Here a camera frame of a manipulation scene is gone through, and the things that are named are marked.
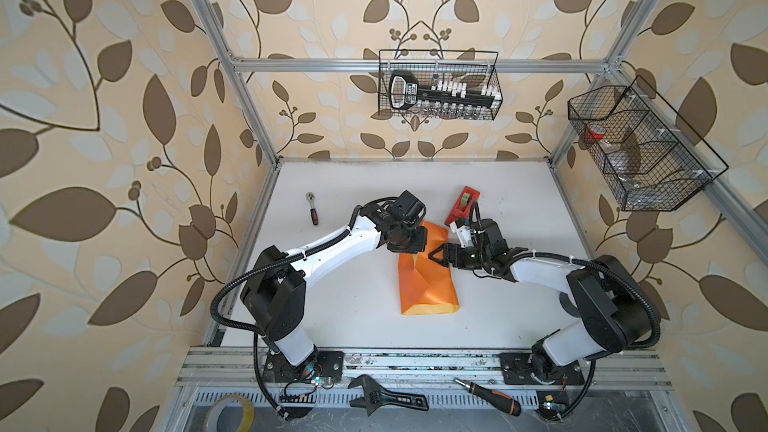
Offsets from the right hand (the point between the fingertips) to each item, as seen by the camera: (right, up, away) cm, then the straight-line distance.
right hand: (439, 260), depth 89 cm
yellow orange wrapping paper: (-6, -2, -18) cm, 19 cm away
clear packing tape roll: (-54, -30, -24) cm, 66 cm away
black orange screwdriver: (+11, -28, -21) cm, 36 cm away
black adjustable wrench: (-18, -28, -18) cm, 38 cm away
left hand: (-4, +6, -8) cm, 11 cm away
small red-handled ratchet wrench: (-45, +19, +19) cm, 52 cm away
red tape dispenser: (+10, +16, +12) cm, 22 cm away
